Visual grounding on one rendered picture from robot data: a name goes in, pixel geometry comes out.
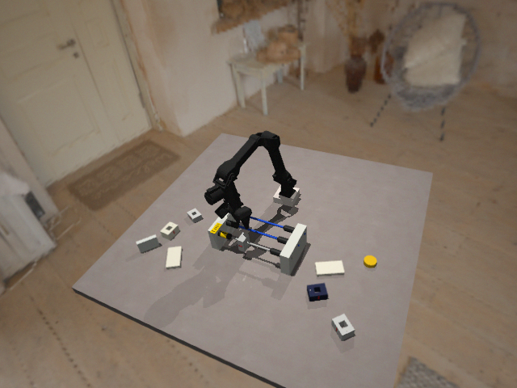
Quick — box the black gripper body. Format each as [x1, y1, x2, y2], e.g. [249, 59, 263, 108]
[224, 192, 252, 220]

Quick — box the yellow disc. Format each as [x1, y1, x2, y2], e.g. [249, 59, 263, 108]
[364, 255, 376, 268]

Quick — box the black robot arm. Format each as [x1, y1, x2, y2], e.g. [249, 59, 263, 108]
[204, 131, 296, 219]

